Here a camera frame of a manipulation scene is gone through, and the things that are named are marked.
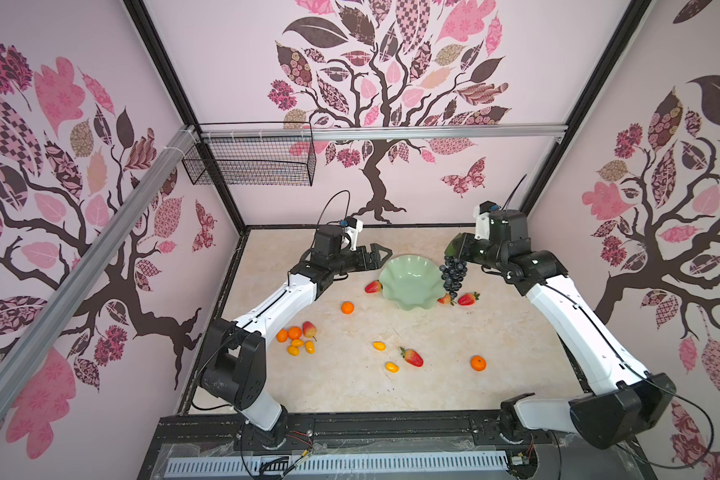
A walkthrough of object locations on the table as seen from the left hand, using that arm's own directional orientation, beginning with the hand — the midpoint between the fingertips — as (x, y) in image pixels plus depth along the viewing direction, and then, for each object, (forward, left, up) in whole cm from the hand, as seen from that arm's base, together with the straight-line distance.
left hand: (382, 257), depth 81 cm
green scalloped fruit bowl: (+7, -12, -23) cm, 27 cm away
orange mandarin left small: (-14, +30, -20) cm, 39 cm away
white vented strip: (-46, +12, -23) cm, 52 cm away
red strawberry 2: (-1, -30, -21) cm, 36 cm away
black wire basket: (+34, +41, +11) cm, 54 cm away
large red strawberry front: (-20, -9, -21) cm, 31 cm away
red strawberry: (+4, +2, -21) cm, 21 cm away
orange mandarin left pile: (-13, +27, -21) cm, 36 cm away
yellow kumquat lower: (-23, -3, -23) cm, 32 cm away
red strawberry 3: (-2, -22, -20) cm, 29 cm away
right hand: (0, -19, +8) cm, 21 cm away
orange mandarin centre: (-4, +11, -21) cm, 24 cm away
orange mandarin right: (-22, -28, -20) cm, 41 cm away
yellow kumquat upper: (-17, 0, -22) cm, 28 cm away
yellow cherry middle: (-16, +25, -22) cm, 37 cm away
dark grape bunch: (-6, -18, +1) cm, 19 cm away
